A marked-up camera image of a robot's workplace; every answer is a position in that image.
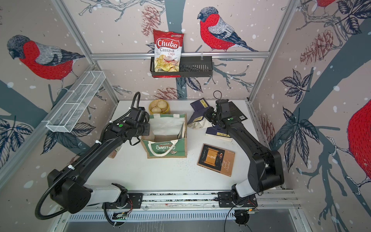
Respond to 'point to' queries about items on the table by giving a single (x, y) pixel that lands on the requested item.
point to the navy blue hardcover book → (216, 132)
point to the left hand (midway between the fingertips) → (148, 124)
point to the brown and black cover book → (217, 159)
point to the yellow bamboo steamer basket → (154, 104)
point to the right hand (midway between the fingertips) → (201, 111)
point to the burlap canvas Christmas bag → (167, 137)
